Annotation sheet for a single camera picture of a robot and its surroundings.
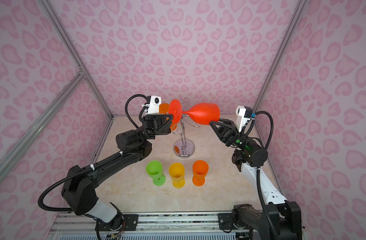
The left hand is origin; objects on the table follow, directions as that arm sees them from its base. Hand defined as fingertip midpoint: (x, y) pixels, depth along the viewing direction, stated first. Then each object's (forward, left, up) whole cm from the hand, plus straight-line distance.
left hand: (169, 122), depth 45 cm
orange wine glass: (+3, -11, -42) cm, 44 cm away
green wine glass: (+5, +13, -44) cm, 46 cm away
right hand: (+4, -13, -7) cm, 15 cm away
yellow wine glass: (+4, +1, -45) cm, 45 cm away
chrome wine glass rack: (+23, -2, -51) cm, 56 cm away
